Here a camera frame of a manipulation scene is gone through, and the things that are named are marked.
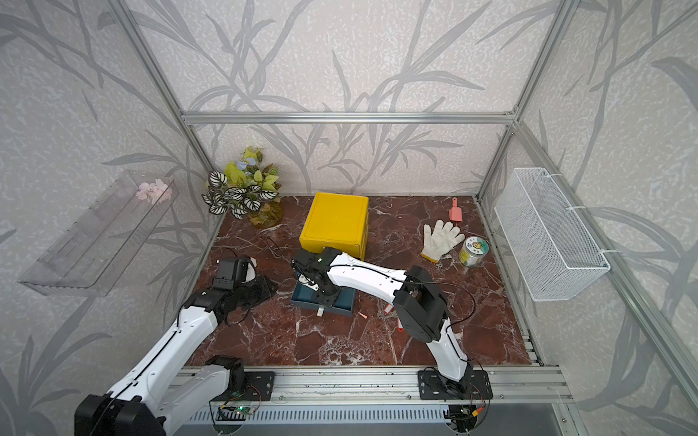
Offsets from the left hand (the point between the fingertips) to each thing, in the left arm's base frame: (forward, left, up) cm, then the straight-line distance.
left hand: (277, 286), depth 83 cm
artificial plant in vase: (+30, +13, +13) cm, 36 cm away
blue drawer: (-1, -8, -4) cm, 9 cm away
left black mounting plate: (-25, +2, -9) cm, 27 cm away
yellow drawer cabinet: (+16, -18, +12) cm, 27 cm away
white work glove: (+24, -57, -9) cm, 63 cm away
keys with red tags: (-4, -35, -9) cm, 37 cm away
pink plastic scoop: (+37, -65, -6) cm, 75 cm away
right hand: (0, -16, -3) cm, 16 cm away
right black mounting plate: (-25, -46, -8) cm, 53 cm away
